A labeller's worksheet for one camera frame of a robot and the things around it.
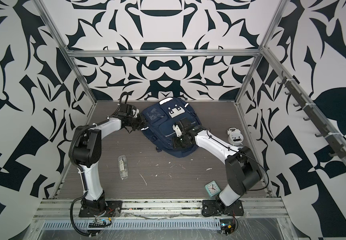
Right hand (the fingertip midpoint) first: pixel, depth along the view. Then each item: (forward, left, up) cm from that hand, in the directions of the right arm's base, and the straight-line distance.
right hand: (173, 143), depth 86 cm
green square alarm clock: (-22, -20, -10) cm, 31 cm away
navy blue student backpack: (+18, +10, -2) cm, 21 cm away
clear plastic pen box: (-9, +29, -8) cm, 32 cm away
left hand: (+18, +15, 0) cm, 23 cm away
